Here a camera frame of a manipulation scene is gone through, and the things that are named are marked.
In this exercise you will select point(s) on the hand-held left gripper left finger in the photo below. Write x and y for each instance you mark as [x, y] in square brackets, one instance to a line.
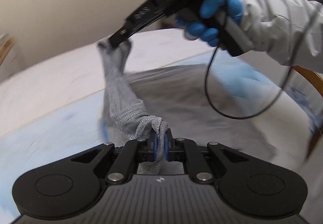
[152, 148]

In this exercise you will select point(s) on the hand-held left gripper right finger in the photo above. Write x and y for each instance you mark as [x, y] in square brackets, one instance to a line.
[167, 149]

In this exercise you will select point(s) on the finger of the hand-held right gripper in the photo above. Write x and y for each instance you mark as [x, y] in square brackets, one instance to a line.
[119, 36]

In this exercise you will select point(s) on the grey long-sleeve shirt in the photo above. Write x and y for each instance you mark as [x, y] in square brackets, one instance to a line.
[121, 103]

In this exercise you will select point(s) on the person's right forearm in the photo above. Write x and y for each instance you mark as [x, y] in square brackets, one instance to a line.
[282, 22]

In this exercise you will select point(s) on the person's right hand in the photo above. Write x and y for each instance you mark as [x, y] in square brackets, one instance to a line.
[201, 32]

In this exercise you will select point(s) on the wooden chair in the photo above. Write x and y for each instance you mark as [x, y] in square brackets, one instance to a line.
[311, 77]

